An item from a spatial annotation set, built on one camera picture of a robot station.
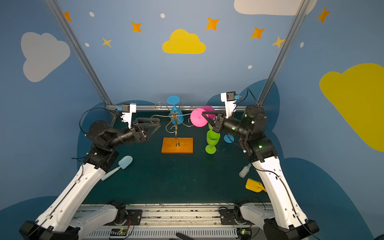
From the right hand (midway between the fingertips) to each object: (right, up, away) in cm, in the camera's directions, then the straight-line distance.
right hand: (204, 112), depth 57 cm
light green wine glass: (+8, -6, +40) cm, 42 cm away
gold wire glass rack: (-14, -6, +13) cm, 20 cm away
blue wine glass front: (+20, -15, +47) cm, 54 cm away
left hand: (-18, -3, +1) cm, 18 cm away
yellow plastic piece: (+31, -39, +26) cm, 57 cm away
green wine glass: (+8, -12, +37) cm, 40 cm away
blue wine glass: (-13, +1, +21) cm, 25 cm away
